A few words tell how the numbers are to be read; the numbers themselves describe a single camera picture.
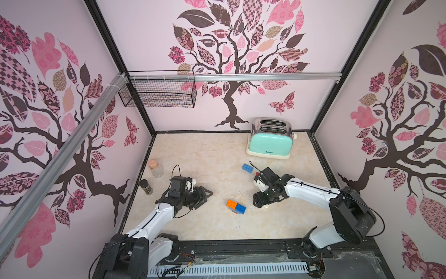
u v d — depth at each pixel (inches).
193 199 29.2
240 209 31.9
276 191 25.2
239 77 36.6
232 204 32.2
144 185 33.2
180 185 26.9
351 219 17.2
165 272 28.2
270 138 37.7
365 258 28.5
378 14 27.9
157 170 37.1
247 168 39.8
